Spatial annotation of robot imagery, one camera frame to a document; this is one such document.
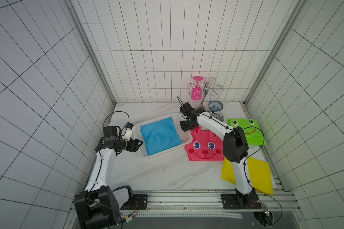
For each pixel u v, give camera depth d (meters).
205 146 0.93
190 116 0.71
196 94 1.11
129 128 0.73
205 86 0.90
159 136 0.93
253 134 0.99
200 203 0.73
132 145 0.71
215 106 1.15
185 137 0.90
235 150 0.54
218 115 1.07
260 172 0.83
